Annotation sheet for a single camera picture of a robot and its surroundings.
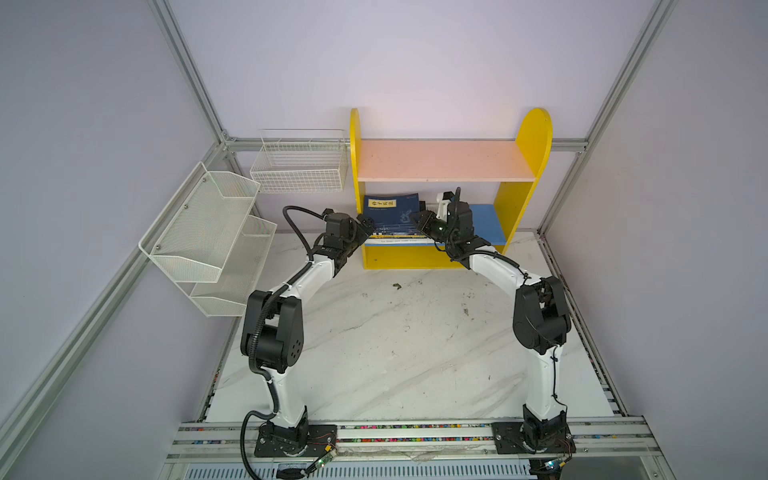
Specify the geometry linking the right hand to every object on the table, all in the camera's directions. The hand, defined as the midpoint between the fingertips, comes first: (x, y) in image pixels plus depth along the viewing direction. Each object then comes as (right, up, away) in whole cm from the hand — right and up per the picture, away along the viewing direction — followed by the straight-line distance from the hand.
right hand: (407, 216), depth 91 cm
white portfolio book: (-2, -8, +7) cm, 11 cm away
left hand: (-13, -4, +3) cm, 14 cm away
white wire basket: (-34, +19, +5) cm, 39 cm away
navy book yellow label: (-5, +1, +3) cm, 6 cm away
